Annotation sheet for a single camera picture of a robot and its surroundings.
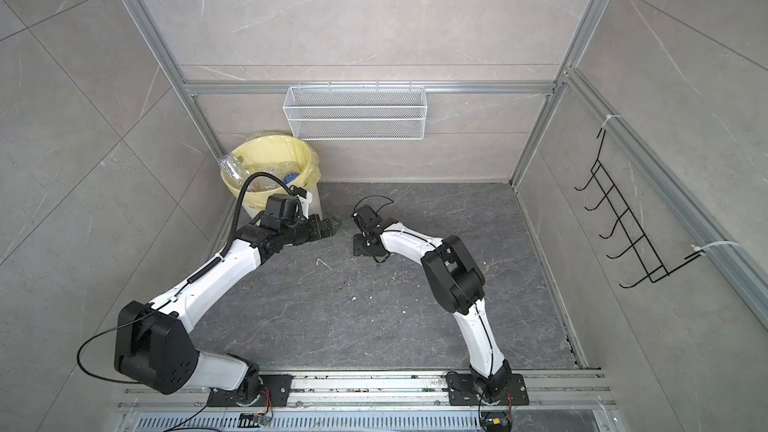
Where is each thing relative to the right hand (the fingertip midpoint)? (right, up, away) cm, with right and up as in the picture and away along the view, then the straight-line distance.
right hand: (362, 246), depth 99 cm
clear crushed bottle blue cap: (-35, +24, -15) cm, 45 cm away
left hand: (-8, +10, -16) cm, 20 cm away
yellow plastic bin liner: (-24, +29, 0) cm, 38 cm away
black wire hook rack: (+65, +4, -35) cm, 74 cm away
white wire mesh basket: (-3, +46, +2) cm, 46 cm away
